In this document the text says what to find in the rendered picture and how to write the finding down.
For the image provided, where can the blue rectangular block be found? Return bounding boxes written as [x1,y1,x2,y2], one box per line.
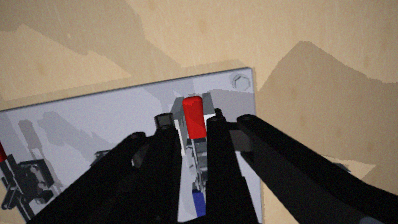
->
[192,182,206,217]

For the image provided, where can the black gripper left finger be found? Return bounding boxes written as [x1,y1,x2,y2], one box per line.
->
[26,97,188,224]

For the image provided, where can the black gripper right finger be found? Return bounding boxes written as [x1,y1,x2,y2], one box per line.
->
[202,92,398,224]

